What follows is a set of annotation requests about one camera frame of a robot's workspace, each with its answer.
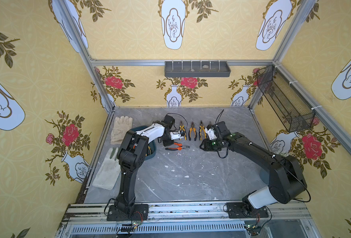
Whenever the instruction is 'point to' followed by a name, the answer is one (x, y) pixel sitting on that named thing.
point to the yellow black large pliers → (182, 128)
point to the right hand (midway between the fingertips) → (202, 147)
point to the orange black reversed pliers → (182, 147)
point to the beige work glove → (120, 128)
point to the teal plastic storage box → (151, 146)
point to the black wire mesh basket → (294, 112)
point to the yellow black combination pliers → (202, 126)
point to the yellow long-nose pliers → (190, 130)
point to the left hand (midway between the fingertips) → (170, 140)
